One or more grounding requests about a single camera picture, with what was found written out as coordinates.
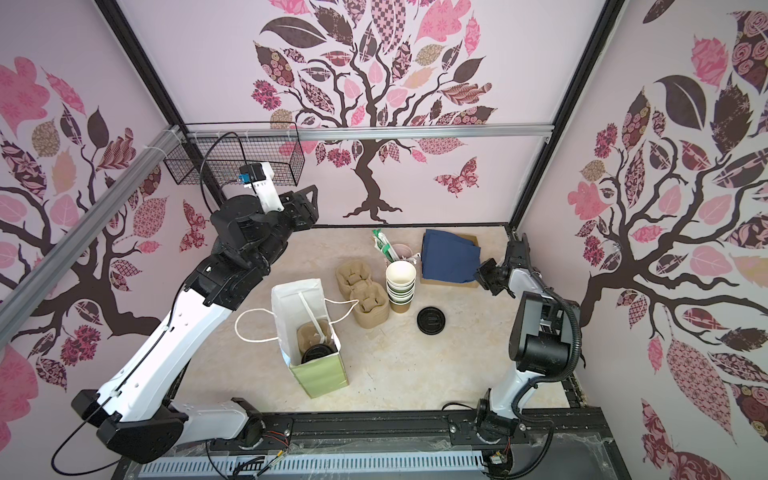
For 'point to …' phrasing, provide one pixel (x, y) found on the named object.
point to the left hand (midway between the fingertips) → (306, 196)
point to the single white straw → (313, 320)
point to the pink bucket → (402, 250)
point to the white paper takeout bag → (295, 304)
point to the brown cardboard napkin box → (445, 283)
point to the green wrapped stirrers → (382, 243)
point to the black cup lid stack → (430, 321)
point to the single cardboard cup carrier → (308, 334)
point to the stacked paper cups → (400, 283)
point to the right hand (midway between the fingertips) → (477, 270)
